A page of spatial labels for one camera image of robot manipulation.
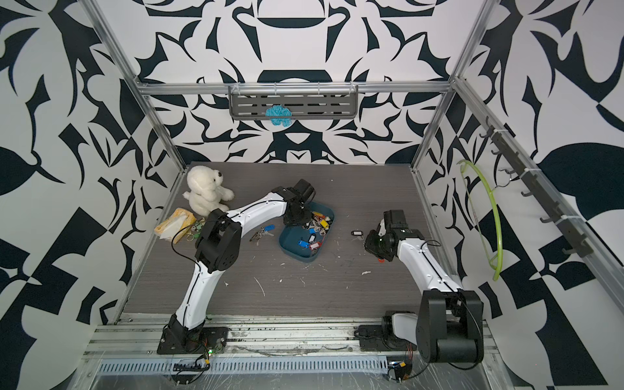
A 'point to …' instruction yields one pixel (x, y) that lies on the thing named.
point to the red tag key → (382, 261)
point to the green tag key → (196, 230)
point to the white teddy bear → (206, 193)
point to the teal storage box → (305, 241)
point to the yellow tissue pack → (176, 227)
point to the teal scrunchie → (279, 110)
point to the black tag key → (357, 232)
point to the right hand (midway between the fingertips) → (368, 241)
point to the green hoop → (500, 266)
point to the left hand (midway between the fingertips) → (306, 217)
